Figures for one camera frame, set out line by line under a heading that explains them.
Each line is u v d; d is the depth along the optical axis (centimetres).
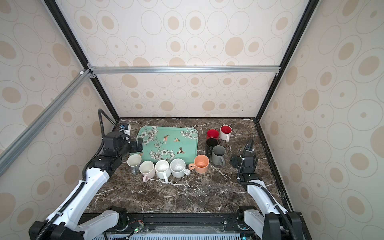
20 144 54
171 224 75
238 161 78
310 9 69
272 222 40
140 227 71
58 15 70
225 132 104
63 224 38
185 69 89
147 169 86
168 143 107
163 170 83
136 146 70
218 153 91
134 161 90
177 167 92
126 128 67
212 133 103
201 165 91
